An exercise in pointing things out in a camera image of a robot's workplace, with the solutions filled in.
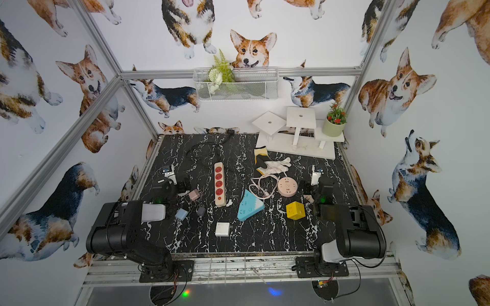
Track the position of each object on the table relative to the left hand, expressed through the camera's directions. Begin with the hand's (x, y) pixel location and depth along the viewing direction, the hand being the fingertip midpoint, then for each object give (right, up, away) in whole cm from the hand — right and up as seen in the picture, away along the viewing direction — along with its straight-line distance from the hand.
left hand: (179, 172), depth 95 cm
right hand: (+64, -1, -1) cm, 64 cm away
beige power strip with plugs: (+20, -6, 0) cm, 21 cm away
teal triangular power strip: (+35, -15, -7) cm, 39 cm away
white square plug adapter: (+24, -23, -13) cm, 36 cm away
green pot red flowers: (+76, +25, -2) cm, 80 cm away
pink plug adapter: (+8, -11, -2) cm, 13 cm away
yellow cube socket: (+55, -15, -13) cm, 59 cm away
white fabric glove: (+50, +2, +9) cm, 51 cm away
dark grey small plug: (+13, -17, -7) cm, 23 cm away
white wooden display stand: (+64, +20, +15) cm, 69 cm away
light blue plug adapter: (+4, -19, -7) cm, 20 cm away
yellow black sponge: (+41, +8, +15) cm, 44 cm away
